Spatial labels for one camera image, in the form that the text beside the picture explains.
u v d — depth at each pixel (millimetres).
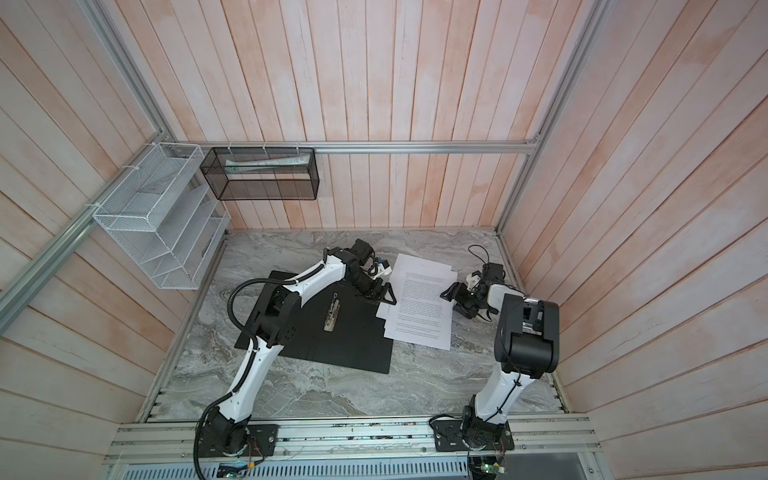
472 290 825
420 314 974
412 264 1112
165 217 729
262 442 732
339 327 948
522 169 1028
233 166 899
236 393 635
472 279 931
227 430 637
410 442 740
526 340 503
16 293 516
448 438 730
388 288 897
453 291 894
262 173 1048
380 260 950
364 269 894
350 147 960
